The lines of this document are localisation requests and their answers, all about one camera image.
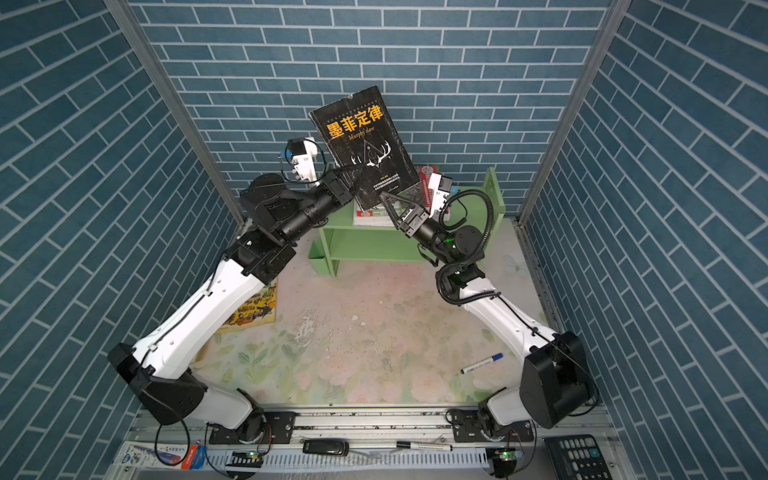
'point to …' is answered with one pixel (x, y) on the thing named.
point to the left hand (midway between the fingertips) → (367, 167)
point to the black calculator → (577, 458)
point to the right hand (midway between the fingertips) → (378, 197)
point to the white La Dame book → (366, 218)
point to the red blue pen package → (160, 455)
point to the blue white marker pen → (493, 358)
